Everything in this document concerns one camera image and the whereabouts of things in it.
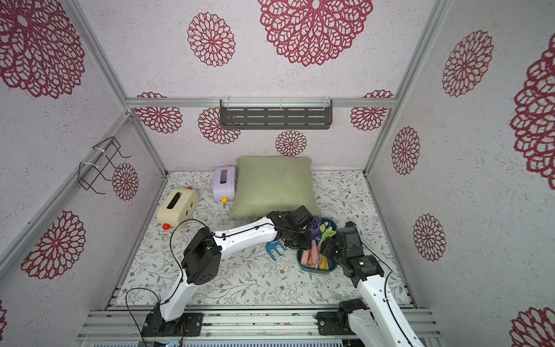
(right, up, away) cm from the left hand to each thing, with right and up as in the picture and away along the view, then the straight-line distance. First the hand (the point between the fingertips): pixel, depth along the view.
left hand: (309, 247), depth 85 cm
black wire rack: (-76, +28, -11) cm, 82 cm away
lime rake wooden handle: (+8, +5, +4) cm, 10 cm away
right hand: (+5, +3, -4) cm, 7 cm away
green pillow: (-18, +25, +14) cm, 34 cm away
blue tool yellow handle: (-14, -1, +7) cm, 16 cm away
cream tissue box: (-56, +15, +10) cm, 59 cm away
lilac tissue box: (-38, +26, +18) cm, 50 cm away
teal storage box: (+2, -8, -1) cm, 9 cm away
